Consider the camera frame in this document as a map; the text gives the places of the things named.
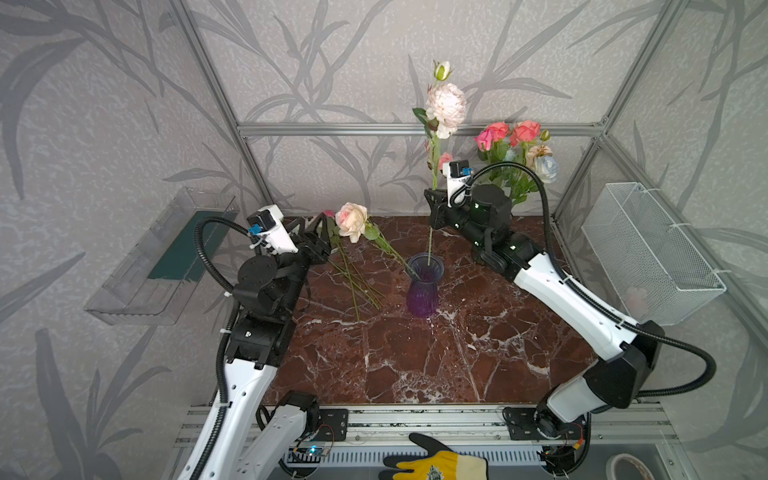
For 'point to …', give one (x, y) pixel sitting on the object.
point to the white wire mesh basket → (657, 273)
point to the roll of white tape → (613, 461)
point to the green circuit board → (304, 454)
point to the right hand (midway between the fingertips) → (428, 181)
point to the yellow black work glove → (440, 463)
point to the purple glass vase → (422, 296)
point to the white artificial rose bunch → (343, 265)
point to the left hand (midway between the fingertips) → (321, 208)
